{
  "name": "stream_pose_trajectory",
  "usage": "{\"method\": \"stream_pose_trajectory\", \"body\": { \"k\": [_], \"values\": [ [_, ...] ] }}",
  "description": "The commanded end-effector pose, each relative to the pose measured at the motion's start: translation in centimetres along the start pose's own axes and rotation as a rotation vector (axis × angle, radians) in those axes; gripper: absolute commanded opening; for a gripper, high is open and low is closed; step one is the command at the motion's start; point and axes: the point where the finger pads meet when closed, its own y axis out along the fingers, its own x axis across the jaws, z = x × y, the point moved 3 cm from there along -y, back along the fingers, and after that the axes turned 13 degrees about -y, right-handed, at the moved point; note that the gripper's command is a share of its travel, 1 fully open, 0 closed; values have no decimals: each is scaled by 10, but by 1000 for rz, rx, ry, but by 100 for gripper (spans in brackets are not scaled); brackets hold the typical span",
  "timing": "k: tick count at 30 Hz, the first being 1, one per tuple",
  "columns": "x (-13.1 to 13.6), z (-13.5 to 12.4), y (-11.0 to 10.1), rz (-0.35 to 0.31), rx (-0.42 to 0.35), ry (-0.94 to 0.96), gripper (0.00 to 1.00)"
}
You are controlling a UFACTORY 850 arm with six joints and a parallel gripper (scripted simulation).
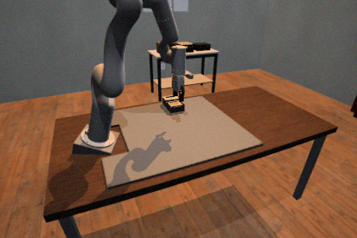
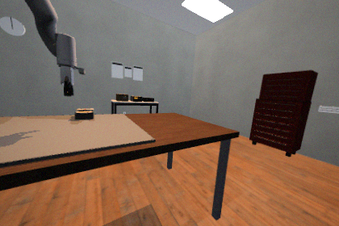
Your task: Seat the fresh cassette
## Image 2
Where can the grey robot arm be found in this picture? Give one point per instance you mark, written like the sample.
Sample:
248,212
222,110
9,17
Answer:
61,45

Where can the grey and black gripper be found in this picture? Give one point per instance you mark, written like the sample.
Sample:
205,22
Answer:
67,73

